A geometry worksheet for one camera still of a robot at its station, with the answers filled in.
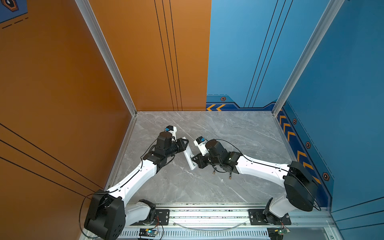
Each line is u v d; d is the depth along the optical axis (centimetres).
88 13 71
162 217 74
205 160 71
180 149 72
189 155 79
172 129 75
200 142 71
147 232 71
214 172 87
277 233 71
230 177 87
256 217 72
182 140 77
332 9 70
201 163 71
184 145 79
